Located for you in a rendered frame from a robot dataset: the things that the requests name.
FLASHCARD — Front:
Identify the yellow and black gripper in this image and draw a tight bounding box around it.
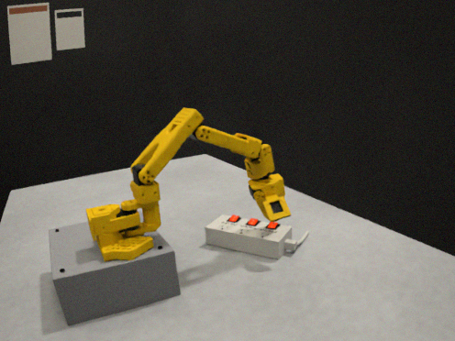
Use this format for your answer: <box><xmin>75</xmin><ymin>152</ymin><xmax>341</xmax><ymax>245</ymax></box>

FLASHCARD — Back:
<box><xmin>248</xmin><ymin>173</ymin><xmax>291</xmax><ymax>222</ymax></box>

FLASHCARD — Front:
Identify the white power strip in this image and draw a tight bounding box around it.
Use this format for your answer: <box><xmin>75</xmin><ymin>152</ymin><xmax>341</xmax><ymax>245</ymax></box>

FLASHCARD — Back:
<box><xmin>205</xmin><ymin>215</ymin><xmax>309</xmax><ymax>259</ymax></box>

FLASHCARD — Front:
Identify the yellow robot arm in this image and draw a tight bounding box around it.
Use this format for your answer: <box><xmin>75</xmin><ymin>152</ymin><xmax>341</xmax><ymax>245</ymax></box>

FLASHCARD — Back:
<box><xmin>88</xmin><ymin>108</ymin><xmax>274</xmax><ymax>262</ymax></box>

